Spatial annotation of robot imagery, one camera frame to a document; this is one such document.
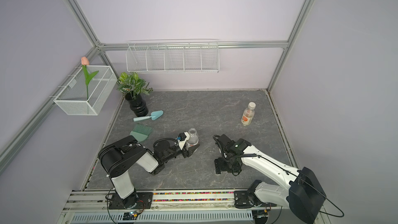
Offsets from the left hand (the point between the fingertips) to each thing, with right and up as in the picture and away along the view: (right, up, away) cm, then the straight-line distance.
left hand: (196, 140), depth 84 cm
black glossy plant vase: (-39, +20, +15) cm, 46 cm away
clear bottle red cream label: (+33, +14, +15) cm, 39 cm away
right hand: (+14, -13, -6) cm, 20 cm away
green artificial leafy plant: (-40, +33, +9) cm, 53 cm away
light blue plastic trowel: (-30, +12, +21) cm, 39 cm away
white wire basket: (-59, +23, -10) cm, 65 cm away
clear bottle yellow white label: (-2, +1, -1) cm, 2 cm away
